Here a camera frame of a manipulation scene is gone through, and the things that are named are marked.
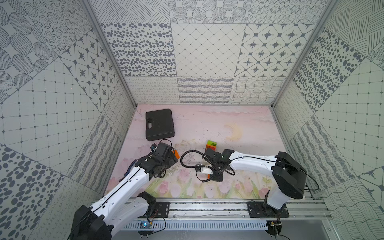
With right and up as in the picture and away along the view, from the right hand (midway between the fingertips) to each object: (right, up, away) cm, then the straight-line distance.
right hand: (215, 174), depth 84 cm
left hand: (-23, +9, -4) cm, 24 cm away
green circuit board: (-36, -20, -12) cm, 43 cm away
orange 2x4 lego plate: (-4, +14, +12) cm, 19 cm away
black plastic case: (-37, +28, +18) cm, 49 cm away
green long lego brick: (-1, +16, +12) cm, 20 cm away
